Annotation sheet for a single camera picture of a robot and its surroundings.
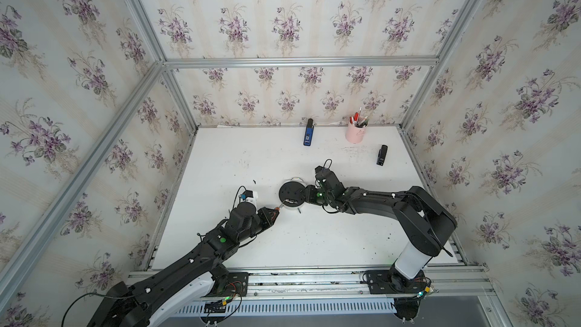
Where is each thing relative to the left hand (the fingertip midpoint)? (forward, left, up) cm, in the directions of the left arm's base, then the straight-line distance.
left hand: (284, 216), depth 78 cm
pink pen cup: (+44, -34, -4) cm, 56 cm away
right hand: (+10, -8, -7) cm, 15 cm away
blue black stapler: (+48, -12, -8) cm, 50 cm away
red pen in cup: (+51, -36, +1) cm, 62 cm away
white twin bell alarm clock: (+12, -3, -6) cm, 14 cm away
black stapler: (+33, -46, -7) cm, 58 cm away
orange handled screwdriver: (+4, +2, -2) cm, 5 cm away
